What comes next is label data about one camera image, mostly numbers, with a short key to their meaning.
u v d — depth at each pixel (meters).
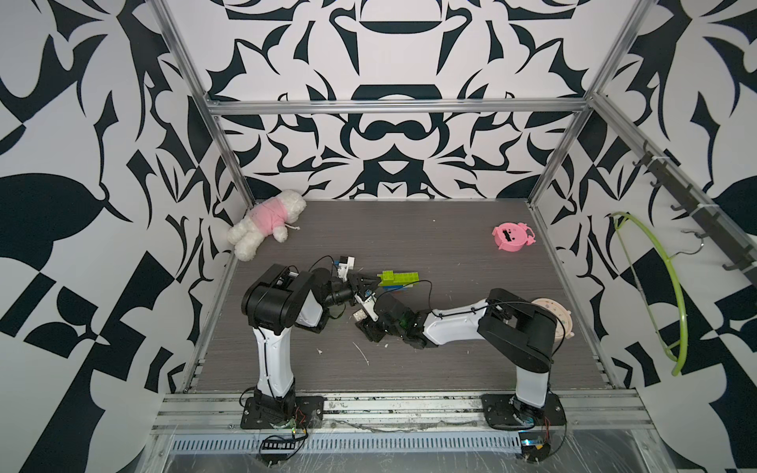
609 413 0.76
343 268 0.89
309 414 0.74
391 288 0.88
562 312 0.89
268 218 1.03
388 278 0.89
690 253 0.59
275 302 0.54
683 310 0.60
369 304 0.79
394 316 0.71
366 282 0.87
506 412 0.74
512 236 1.05
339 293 0.83
